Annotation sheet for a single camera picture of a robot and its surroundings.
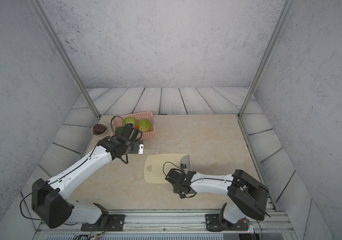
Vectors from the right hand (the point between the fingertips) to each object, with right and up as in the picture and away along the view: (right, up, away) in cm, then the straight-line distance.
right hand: (179, 188), depth 84 cm
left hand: (-23, +24, -2) cm, 33 cm away
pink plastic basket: (-46, +38, +28) cm, 65 cm away
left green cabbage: (-35, +39, +24) cm, 58 cm away
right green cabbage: (-24, +35, +20) cm, 47 cm away
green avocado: (-42, +32, +22) cm, 57 cm away
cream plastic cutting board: (-14, +9, +10) cm, 20 cm away
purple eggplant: (-56, +33, +21) cm, 68 cm away
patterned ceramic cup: (-59, +29, +21) cm, 69 cm away
